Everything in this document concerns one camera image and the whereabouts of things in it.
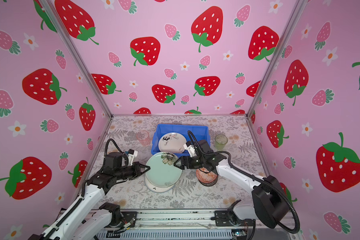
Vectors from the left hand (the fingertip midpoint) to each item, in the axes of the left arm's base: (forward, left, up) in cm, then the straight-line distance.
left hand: (149, 167), depth 77 cm
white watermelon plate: (-6, -3, -15) cm, 16 cm away
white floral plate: (+26, -9, -14) cm, 31 cm away
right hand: (+3, -15, -1) cm, 15 cm away
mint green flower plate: (-2, -7, -2) cm, 8 cm away
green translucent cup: (+27, -43, -13) cm, 53 cm away
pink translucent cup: (+33, +13, -16) cm, 39 cm away
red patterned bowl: (-2, -30, -7) cm, 31 cm away
